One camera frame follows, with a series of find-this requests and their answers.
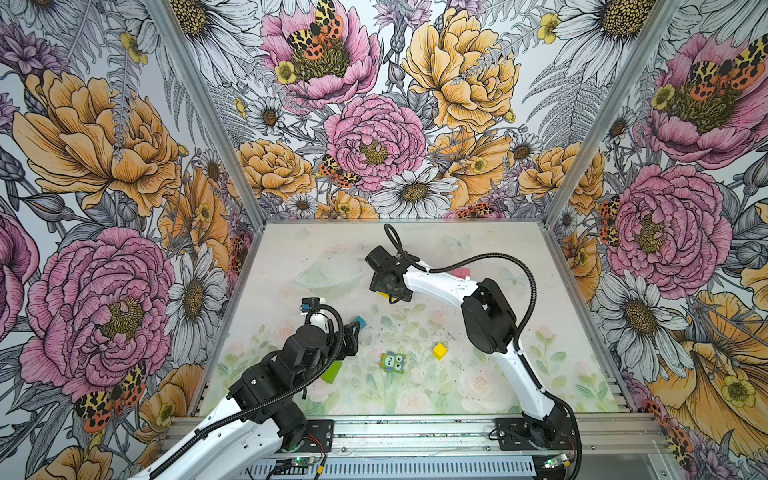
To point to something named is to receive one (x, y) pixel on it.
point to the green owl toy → (392, 362)
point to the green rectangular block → (331, 373)
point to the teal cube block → (362, 322)
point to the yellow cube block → (439, 351)
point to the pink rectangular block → (461, 272)
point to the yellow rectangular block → (383, 294)
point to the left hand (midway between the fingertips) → (341, 335)
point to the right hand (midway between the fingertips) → (388, 296)
